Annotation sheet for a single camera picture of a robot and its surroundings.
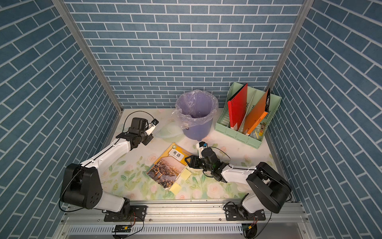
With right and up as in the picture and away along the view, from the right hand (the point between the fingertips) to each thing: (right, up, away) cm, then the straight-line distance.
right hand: (189, 159), depth 85 cm
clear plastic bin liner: (+2, +32, +15) cm, 35 cm away
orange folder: (+36, +27, -9) cm, 46 cm away
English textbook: (-13, -7, +2) cm, 15 cm away
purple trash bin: (+6, +16, +7) cm, 18 cm away
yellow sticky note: (-2, -9, 0) cm, 9 cm away
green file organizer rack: (+44, +40, +15) cm, 61 cm away
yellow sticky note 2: (-7, -16, -2) cm, 17 cm away
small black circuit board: (-32, -30, -13) cm, 46 cm away
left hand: (-25, +16, +5) cm, 30 cm away
